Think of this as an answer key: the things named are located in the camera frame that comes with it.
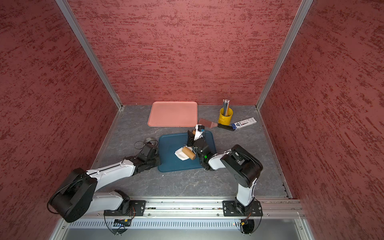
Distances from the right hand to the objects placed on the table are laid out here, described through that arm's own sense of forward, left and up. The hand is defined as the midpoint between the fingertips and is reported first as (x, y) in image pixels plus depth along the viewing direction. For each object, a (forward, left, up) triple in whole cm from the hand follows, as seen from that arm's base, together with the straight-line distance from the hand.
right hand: (188, 134), depth 91 cm
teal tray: (-3, +12, -5) cm, 13 cm away
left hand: (-13, +19, -10) cm, 25 cm away
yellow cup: (+14, -26, -4) cm, 30 cm away
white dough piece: (-9, +5, -9) cm, 14 cm away
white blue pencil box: (+16, -41, -10) cm, 45 cm away
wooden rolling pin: (-10, -1, -6) cm, 11 cm away
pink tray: (+26, +13, -9) cm, 30 cm away
